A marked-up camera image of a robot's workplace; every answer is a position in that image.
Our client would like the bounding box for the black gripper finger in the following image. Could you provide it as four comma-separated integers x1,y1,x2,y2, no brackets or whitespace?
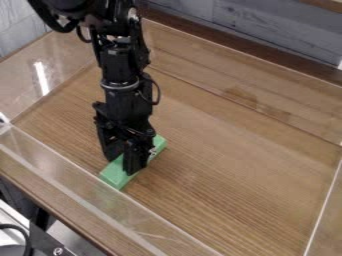
123,137,154,176
95,121,124,161

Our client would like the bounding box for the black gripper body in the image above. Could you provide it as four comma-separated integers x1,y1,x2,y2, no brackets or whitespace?
92,83,156,141

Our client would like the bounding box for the green rectangular block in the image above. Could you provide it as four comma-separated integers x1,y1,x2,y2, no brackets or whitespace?
99,135,167,190

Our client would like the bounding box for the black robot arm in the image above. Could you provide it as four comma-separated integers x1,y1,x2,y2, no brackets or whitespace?
27,0,160,175

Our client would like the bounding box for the black device with logo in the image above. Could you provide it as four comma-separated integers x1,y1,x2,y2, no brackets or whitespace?
30,222,78,256

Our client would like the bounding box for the clear acrylic tray enclosure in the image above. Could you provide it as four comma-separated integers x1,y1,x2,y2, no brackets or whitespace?
0,16,342,256

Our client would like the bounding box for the black cable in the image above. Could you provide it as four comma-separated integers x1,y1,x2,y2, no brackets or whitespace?
0,223,32,256

